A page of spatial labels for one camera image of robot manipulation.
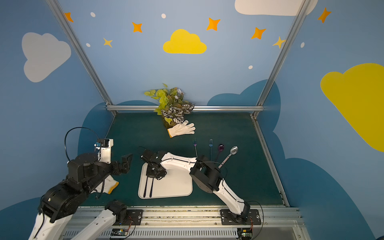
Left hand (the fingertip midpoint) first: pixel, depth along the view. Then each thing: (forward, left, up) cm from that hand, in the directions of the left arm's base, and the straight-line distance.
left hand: (121, 152), depth 64 cm
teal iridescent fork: (+26, -32, -31) cm, 52 cm away
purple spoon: (-6, -8, -31) cm, 32 cm away
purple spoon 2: (+21, -50, -31) cm, 63 cm away
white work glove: (+38, -22, -30) cm, 53 cm away
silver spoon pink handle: (+19, -59, -29) cm, 68 cm away
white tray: (-3, -21, -31) cm, 38 cm away
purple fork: (-9, -5, -31) cm, 32 cm away
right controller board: (-26, -58, -32) cm, 71 cm away
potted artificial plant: (+41, -16, -11) cm, 46 cm away
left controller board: (-27, +4, -32) cm, 42 cm away
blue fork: (+25, -44, -31) cm, 59 cm away
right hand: (+1, -7, -30) cm, 30 cm away
